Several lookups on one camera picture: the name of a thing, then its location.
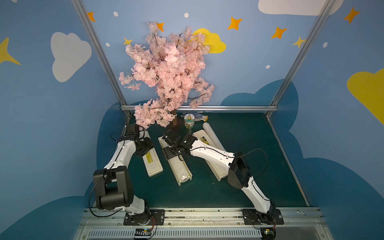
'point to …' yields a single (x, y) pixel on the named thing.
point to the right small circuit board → (268, 233)
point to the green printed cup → (189, 120)
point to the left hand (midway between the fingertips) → (151, 145)
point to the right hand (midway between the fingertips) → (171, 149)
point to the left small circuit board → (143, 232)
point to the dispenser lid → (152, 163)
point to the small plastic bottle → (198, 116)
